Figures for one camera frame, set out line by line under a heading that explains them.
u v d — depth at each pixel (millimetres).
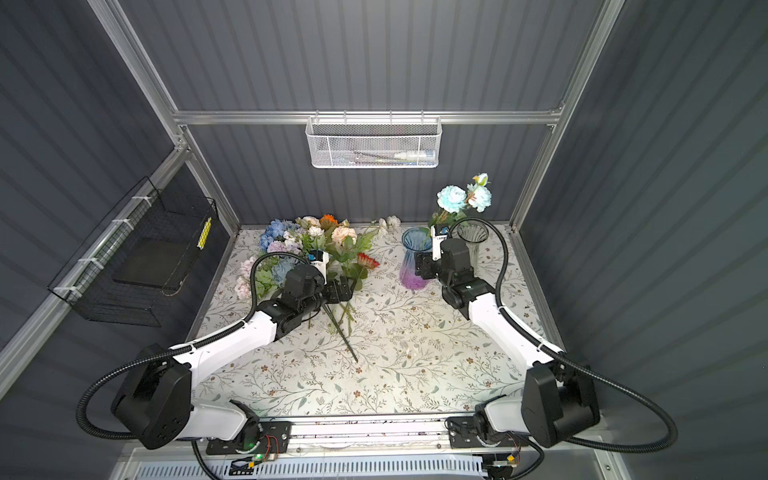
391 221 1203
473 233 937
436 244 740
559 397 413
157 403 423
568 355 424
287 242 1000
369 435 754
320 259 767
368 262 1022
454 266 619
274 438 723
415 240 920
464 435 734
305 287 656
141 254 731
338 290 753
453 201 755
